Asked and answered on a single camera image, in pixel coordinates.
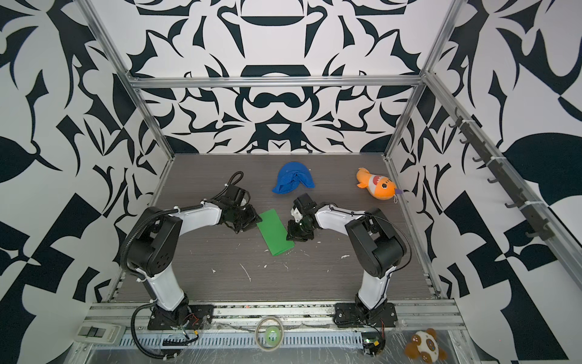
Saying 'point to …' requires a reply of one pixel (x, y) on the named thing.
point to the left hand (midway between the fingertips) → (263, 216)
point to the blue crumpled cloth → (291, 175)
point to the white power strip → (101, 332)
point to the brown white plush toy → (423, 344)
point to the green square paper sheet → (273, 232)
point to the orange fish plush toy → (382, 188)
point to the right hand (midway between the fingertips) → (289, 237)
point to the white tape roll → (282, 331)
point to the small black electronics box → (373, 343)
